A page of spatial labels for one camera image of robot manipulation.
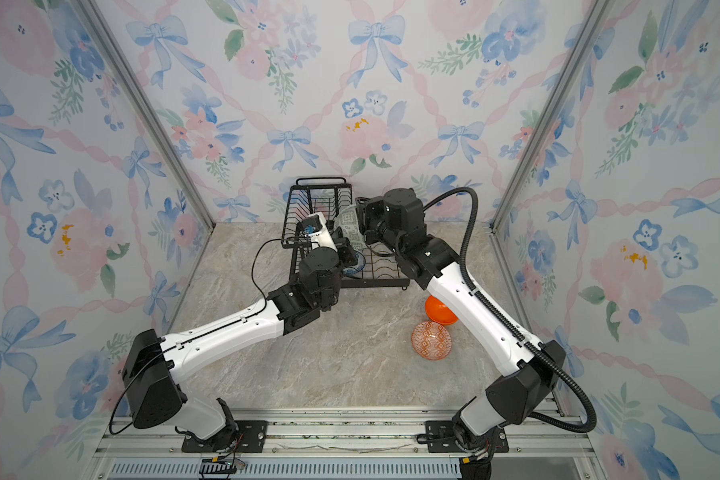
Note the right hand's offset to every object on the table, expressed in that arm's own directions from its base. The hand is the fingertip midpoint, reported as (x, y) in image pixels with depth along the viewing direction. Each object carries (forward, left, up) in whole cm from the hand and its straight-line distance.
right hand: (351, 195), depth 67 cm
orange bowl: (-6, -26, -42) cm, 50 cm away
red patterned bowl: (-15, -23, -42) cm, 50 cm away
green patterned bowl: (0, +1, -7) cm, 8 cm away
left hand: (-3, +2, -7) cm, 8 cm away
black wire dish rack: (+12, -9, -42) cm, 44 cm away
